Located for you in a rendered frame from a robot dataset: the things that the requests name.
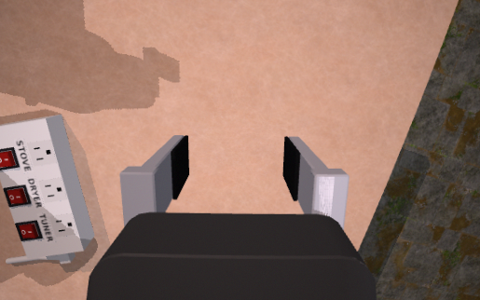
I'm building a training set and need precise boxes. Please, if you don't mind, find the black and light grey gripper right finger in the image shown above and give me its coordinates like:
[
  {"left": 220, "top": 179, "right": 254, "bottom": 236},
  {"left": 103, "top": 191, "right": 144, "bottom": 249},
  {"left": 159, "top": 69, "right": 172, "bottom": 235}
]
[{"left": 282, "top": 136, "right": 350, "bottom": 230}]

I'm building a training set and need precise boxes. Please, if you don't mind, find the grey power strip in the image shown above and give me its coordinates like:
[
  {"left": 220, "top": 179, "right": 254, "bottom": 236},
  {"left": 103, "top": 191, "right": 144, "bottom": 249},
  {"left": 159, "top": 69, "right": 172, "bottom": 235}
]
[{"left": 0, "top": 115, "right": 95, "bottom": 264}]

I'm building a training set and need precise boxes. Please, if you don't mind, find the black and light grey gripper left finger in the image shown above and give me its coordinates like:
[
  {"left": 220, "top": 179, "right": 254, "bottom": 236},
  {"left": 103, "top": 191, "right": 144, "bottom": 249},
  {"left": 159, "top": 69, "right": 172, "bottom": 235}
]
[{"left": 119, "top": 135, "right": 189, "bottom": 227}]

